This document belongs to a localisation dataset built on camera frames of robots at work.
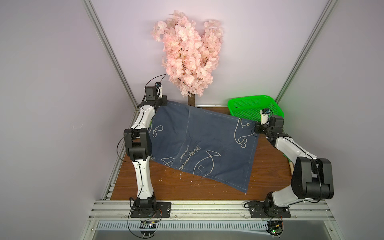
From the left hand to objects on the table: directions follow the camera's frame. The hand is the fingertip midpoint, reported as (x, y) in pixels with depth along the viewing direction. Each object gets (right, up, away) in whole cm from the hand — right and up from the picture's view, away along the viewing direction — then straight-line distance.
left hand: (165, 95), depth 100 cm
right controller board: (+60, -68, -30) cm, 96 cm away
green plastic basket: (+65, -7, +18) cm, 68 cm away
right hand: (+62, -16, -9) cm, 64 cm away
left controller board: (-2, -68, -28) cm, 74 cm away
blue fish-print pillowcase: (+27, -32, -3) cm, 42 cm away
